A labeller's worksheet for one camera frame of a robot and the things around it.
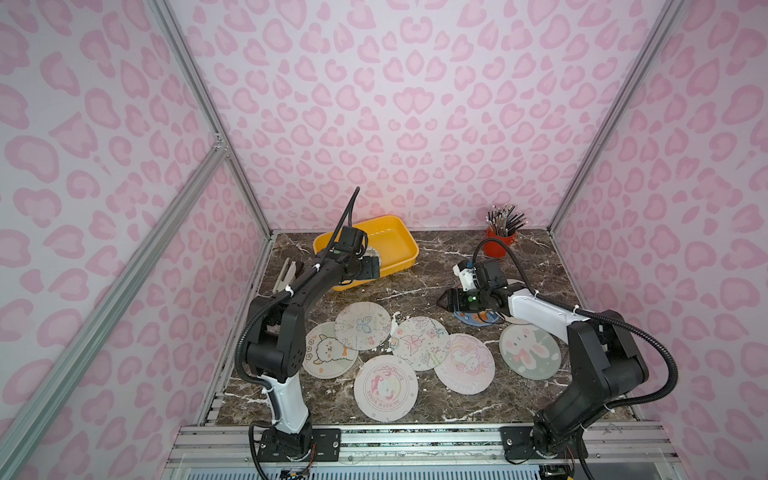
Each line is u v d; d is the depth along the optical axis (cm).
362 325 95
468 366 86
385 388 82
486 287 73
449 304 83
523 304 63
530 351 88
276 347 49
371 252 113
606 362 46
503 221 101
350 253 73
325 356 88
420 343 90
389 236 118
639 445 74
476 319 81
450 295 82
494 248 114
